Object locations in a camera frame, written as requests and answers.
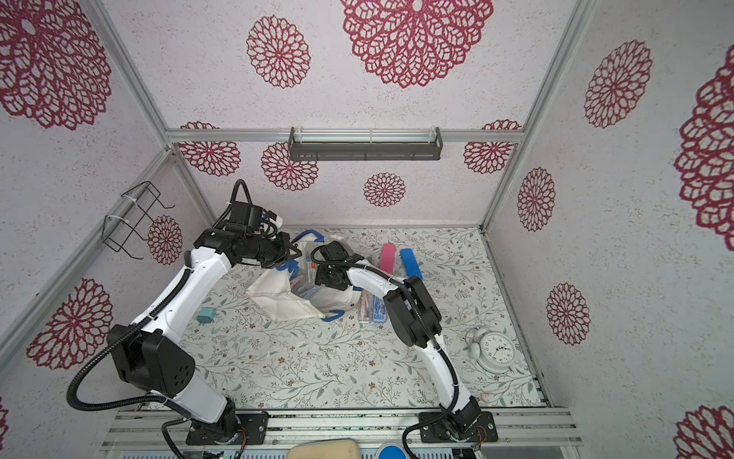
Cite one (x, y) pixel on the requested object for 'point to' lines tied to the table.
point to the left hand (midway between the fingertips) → (302, 254)
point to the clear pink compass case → (366, 307)
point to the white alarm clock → (494, 352)
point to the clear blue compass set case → (378, 310)
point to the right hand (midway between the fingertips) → (320, 276)
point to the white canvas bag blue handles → (292, 294)
